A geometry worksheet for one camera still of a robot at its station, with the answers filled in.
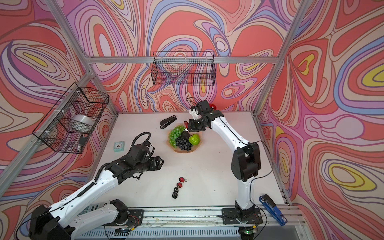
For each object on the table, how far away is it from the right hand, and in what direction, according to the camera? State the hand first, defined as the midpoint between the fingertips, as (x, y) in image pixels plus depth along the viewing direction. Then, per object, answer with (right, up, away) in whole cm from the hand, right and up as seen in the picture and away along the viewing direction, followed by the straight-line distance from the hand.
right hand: (189, 131), depth 87 cm
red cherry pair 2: (-2, +5, 0) cm, 5 cm away
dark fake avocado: (-3, -3, +14) cm, 15 cm away
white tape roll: (-51, +4, -17) cm, 54 cm away
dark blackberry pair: (-8, -34, -8) cm, 36 cm away
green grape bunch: (-10, -2, +11) cm, 15 cm away
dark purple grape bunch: (-4, -9, +8) cm, 12 cm away
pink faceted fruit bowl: (-7, -13, +9) cm, 17 cm away
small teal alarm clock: (-48, -10, +11) cm, 50 cm away
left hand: (-15, -16, -8) cm, 23 cm away
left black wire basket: (-61, +3, -13) cm, 62 cm away
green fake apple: (+3, -6, +6) cm, 9 cm away
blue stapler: (+42, -38, -13) cm, 58 cm away
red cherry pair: (-4, -28, -3) cm, 28 cm away
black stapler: (-18, +6, +24) cm, 31 cm away
